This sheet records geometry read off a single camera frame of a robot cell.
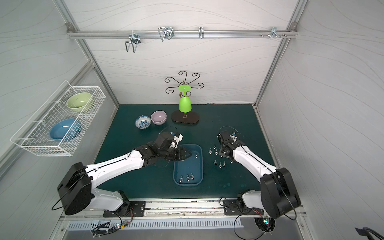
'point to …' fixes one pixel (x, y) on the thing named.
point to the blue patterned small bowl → (142, 122)
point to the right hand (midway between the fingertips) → (228, 150)
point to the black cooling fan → (266, 224)
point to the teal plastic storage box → (189, 172)
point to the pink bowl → (158, 117)
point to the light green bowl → (77, 102)
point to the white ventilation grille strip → (123, 225)
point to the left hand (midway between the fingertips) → (189, 155)
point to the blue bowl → (65, 130)
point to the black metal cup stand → (178, 117)
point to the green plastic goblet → (185, 104)
